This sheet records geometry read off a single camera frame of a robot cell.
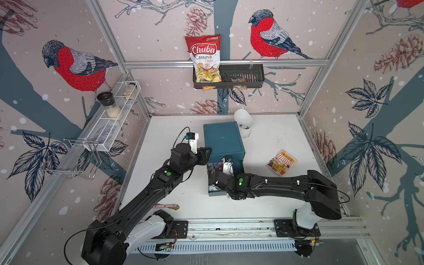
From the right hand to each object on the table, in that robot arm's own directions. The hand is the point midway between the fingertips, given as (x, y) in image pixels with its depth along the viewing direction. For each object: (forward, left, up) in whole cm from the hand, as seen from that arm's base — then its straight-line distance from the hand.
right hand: (217, 177), depth 81 cm
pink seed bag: (+6, +3, -1) cm, 7 cm away
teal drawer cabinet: (+14, -3, +12) cm, 19 cm away
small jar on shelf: (+35, +48, +26) cm, 65 cm away
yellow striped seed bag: (+14, -37, -9) cm, 41 cm away
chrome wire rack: (-6, +52, +27) cm, 59 cm away
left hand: (+8, +3, +13) cm, 16 cm away
